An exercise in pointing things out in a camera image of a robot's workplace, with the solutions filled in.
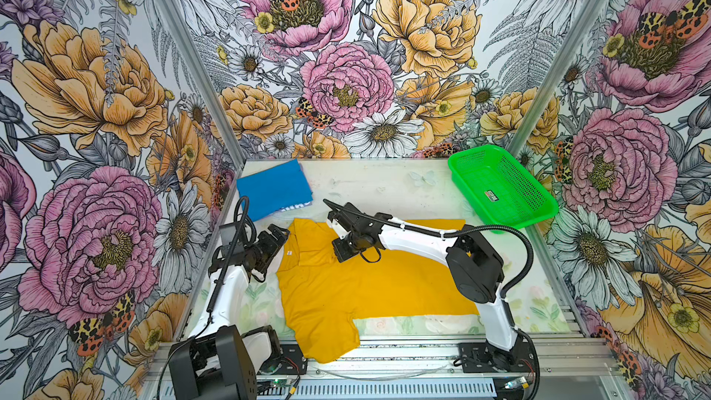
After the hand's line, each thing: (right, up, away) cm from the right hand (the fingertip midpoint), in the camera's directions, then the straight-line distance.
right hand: (339, 260), depth 87 cm
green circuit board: (-14, -27, -16) cm, 34 cm away
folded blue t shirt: (-28, +21, +25) cm, 43 cm away
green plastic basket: (+63, +20, +25) cm, 70 cm away
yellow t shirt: (-6, -10, 0) cm, 12 cm away
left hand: (-17, +4, -2) cm, 17 cm away
